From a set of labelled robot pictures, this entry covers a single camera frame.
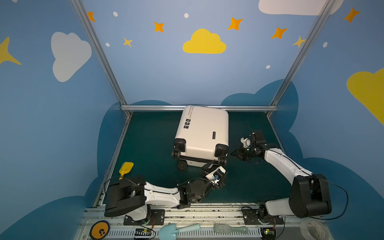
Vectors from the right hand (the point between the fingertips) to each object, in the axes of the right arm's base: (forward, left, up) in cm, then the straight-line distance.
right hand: (233, 152), depth 87 cm
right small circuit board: (-37, -16, -13) cm, 43 cm away
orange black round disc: (-41, +67, -8) cm, 79 cm away
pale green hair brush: (-37, +7, -8) cm, 39 cm away
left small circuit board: (-41, +47, -13) cm, 63 cm away
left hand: (-13, +11, +10) cm, 19 cm away
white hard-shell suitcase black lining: (+3, +19, +11) cm, 22 cm away
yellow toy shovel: (-10, +64, -7) cm, 65 cm away
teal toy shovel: (-40, +33, -7) cm, 52 cm away
